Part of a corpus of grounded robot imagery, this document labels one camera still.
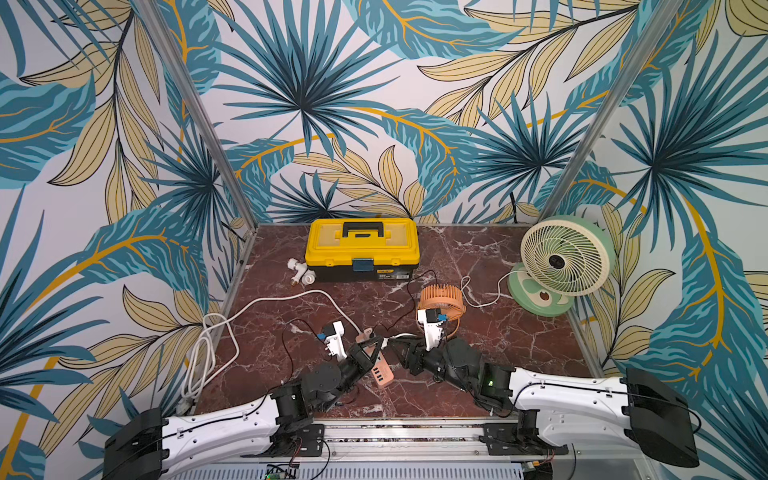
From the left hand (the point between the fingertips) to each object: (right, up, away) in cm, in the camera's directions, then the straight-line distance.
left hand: (385, 345), depth 72 cm
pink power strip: (-1, -10, +10) cm, 14 cm away
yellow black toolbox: (-7, +23, +19) cm, 31 cm away
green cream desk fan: (+48, +21, +9) cm, 53 cm away
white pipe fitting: (-28, +15, +31) cm, 44 cm away
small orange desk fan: (+18, +10, +12) cm, 23 cm away
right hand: (+1, +1, -1) cm, 2 cm away
